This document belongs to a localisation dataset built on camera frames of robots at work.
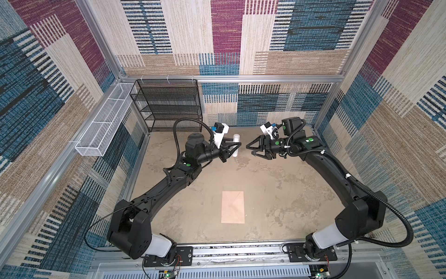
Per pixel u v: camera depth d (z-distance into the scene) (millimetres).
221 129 632
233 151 710
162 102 1081
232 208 867
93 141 912
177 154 650
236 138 700
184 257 729
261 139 674
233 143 693
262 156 729
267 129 728
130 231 412
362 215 416
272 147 674
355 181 464
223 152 646
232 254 756
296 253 729
